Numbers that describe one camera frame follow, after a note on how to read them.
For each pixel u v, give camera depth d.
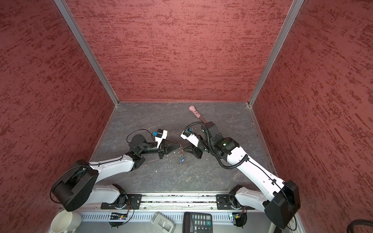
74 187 0.42
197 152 0.64
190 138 0.63
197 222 0.67
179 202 0.76
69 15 0.74
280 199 0.38
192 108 1.14
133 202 0.74
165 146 0.67
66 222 0.66
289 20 0.76
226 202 0.74
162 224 0.68
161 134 0.63
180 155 0.71
